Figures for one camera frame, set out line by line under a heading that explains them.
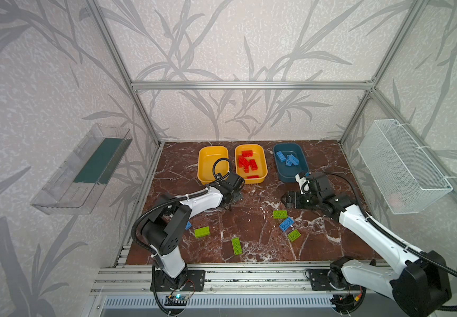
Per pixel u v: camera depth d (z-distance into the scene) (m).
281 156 1.12
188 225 0.87
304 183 0.74
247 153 1.15
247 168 1.08
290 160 1.08
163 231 0.46
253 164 1.08
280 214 0.89
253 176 1.04
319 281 0.73
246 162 1.06
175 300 0.72
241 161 1.06
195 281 0.74
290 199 0.74
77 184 0.65
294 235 0.85
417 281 0.38
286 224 0.87
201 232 0.85
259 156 1.12
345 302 0.74
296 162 1.08
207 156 1.12
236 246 0.81
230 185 0.73
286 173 0.99
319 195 0.62
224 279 0.75
